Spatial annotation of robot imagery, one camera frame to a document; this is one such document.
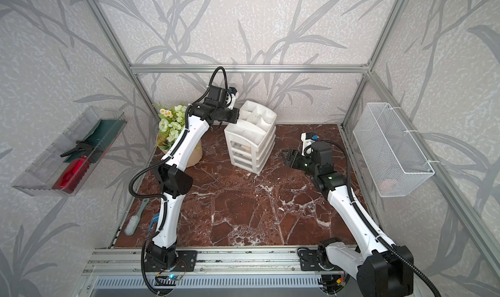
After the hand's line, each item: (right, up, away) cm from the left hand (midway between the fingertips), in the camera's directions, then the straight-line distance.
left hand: (239, 113), depth 89 cm
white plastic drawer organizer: (+7, -11, -2) cm, 13 cm away
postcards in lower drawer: (+1, -16, +1) cm, 16 cm away
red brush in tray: (-46, -23, -31) cm, 60 cm away
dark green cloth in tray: (-48, -11, -20) cm, 53 cm away
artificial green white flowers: (-27, -5, -9) cm, 29 cm away
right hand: (+20, -17, -11) cm, 29 cm away
